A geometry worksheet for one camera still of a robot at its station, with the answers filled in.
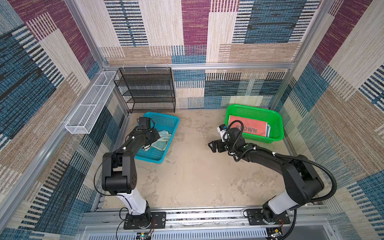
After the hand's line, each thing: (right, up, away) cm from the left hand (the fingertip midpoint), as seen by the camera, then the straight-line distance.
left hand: (156, 134), depth 95 cm
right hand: (+37, -6, -5) cm, 37 cm away
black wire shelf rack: (-9, +31, +13) cm, 35 cm away
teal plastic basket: (-2, -11, +3) cm, 12 cm away
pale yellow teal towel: (+3, -6, +3) cm, 7 cm away
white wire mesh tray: (-28, +14, -21) cm, 37 cm away
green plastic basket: (+79, +10, +8) cm, 80 cm away
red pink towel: (+62, +5, +7) cm, 63 cm away
